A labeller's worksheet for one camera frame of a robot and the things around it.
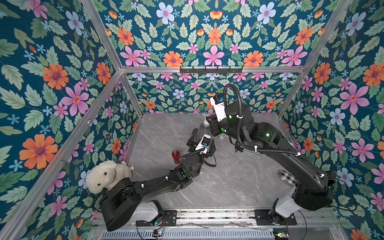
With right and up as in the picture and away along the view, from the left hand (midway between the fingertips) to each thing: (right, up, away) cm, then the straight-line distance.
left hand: (204, 135), depth 74 cm
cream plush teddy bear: (-48, -19, -2) cm, 52 cm away
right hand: (+3, +11, -13) cm, 17 cm away
